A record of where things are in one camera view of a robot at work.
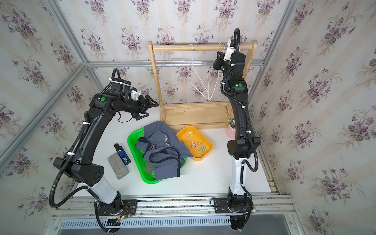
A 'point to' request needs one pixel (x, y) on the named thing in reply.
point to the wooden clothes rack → (194, 115)
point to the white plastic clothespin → (197, 145)
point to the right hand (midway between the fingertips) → (222, 51)
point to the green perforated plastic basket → (139, 152)
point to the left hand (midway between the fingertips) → (154, 107)
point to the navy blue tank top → (160, 147)
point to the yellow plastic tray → (194, 152)
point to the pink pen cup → (231, 132)
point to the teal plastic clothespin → (202, 149)
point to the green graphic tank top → (150, 168)
